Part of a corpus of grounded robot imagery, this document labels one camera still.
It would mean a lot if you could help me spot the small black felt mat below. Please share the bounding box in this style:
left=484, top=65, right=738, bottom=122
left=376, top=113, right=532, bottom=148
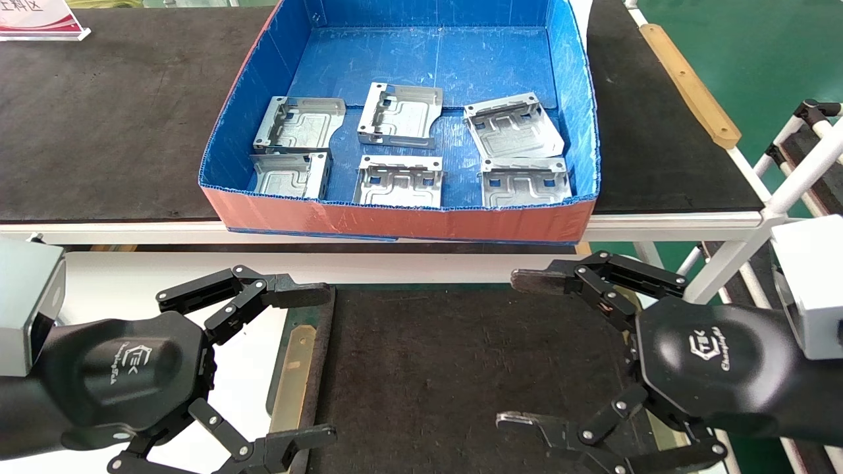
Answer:
left=308, top=283, right=649, bottom=474

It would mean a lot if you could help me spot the silver sheet metal bracket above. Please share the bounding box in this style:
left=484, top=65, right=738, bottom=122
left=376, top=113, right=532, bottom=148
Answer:
left=479, top=157, right=572, bottom=208
left=252, top=96, right=346, bottom=153
left=357, top=82, right=443, bottom=150
left=463, top=92, right=565, bottom=159
left=352, top=155, right=443, bottom=210
left=250, top=151, right=330, bottom=199

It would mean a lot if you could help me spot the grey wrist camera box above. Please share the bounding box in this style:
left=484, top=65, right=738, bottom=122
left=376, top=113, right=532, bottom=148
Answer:
left=771, top=215, right=843, bottom=361
left=0, top=237, right=67, bottom=378

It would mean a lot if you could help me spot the blue corrugated plastic box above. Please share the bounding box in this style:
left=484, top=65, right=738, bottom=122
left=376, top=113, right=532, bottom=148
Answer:
left=198, top=0, right=601, bottom=246

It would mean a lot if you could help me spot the long wooden edge strip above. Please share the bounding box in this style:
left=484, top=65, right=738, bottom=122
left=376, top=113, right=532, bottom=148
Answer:
left=639, top=23, right=742, bottom=151

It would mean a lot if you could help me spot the brass mat edge strip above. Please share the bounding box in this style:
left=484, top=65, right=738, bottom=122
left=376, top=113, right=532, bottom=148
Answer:
left=269, top=323, right=318, bottom=435

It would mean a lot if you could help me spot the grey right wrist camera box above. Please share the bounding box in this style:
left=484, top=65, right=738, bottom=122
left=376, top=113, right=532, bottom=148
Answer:
left=771, top=215, right=843, bottom=361

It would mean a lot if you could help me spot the large black felt mat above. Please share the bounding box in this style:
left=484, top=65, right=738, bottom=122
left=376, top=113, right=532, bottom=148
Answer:
left=0, top=0, right=766, bottom=224

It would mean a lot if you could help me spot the dark green cutting mat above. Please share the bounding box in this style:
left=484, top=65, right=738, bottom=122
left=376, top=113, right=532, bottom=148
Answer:
left=265, top=283, right=518, bottom=435

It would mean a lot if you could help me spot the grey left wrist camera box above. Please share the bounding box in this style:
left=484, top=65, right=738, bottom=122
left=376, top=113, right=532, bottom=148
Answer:
left=0, top=237, right=67, bottom=378

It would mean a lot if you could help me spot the red and white sign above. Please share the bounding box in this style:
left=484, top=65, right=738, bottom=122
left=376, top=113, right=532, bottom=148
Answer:
left=0, top=0, right=92, bottom=42

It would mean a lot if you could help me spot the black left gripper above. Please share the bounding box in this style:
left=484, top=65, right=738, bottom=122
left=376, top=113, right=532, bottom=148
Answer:
left=0, top=265, right=338, bottom=474

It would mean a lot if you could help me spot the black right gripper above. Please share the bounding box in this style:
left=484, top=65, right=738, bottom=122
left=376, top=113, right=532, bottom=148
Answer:
left=496, top=250, right=843, bottom=474

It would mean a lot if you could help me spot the white pipe rack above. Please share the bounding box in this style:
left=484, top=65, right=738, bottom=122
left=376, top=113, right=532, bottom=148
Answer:
left=675, top=99, right=843, bottom=474

